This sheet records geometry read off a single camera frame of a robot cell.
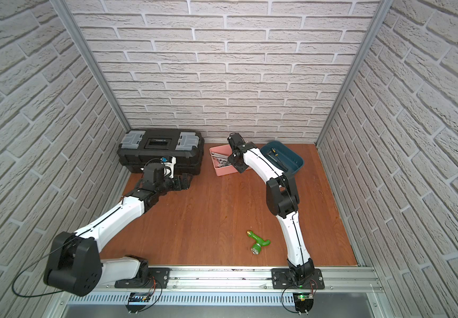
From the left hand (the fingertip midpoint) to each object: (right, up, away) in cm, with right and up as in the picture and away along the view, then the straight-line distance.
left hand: (186, 172), depth 86 cm
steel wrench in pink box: (+15, +6, +24) cm, 28 cm away
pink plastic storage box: (+15, +12, +25) cm, 32 cm away
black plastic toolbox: (-26, +13, +9) cm, 30 cm away
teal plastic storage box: (+49, +7, +28) cm, 57 cm away
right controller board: (+47, -46, -15) cm, 68 cm away
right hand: (+22, +5, +14) cm, 27 cm away
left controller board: (-15, -46, -13) cm, 50 cm away
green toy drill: (+30, -31, -7) cm, 44 cm away
